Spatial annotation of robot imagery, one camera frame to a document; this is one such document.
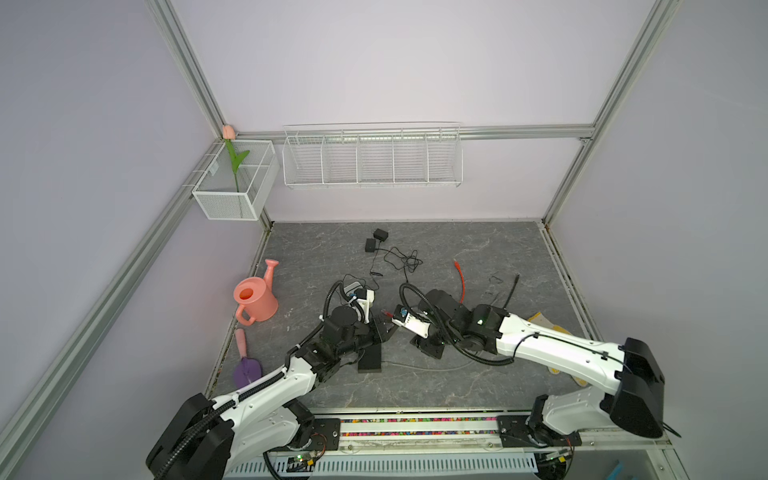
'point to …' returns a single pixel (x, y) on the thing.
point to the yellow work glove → (540, 319)
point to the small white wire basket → (239, 180)
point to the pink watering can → (257, 296)
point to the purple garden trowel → (247, 370)
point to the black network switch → (371, 361)
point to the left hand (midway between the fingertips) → (402, 327)
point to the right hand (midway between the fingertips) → (416, 334)
